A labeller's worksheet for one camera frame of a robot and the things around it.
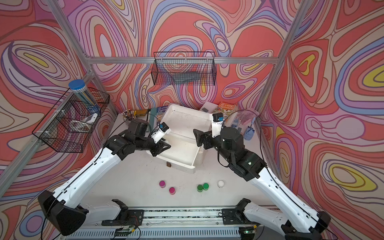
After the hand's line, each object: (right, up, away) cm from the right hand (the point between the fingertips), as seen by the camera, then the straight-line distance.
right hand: (203, 132), depth 65 cm
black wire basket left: (-68, +3, +8) cm, 68 cm away
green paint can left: (-1, -31, +16) cm, 35 cm away
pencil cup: (-48, +10, +33) cm, 59 cm away
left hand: (-17, -6, +7) cm, 19 cm away
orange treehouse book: (+19, +16, +42) cm, 49 cm away
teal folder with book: (-33, +13, +49) cm, 61 cm away
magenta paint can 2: (-16, -33, +15) cm, 40 cm away
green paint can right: (+2, -31, +16) cm, 34 cm away
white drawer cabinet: (-11, +5, +19) cm, 23 cm away
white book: (+7, +17, +47) cm, 51 cm away
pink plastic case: (+39, +13, +53) cm, 67 cm away
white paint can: (+11, -29, +17) cm, 36 cm away
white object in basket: (-55, +6, +7) cm, 56 cm away
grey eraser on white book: (+3, +16, +45) cm, 48 cm away
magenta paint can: (-22, -30, +17) cm, 40 cm away
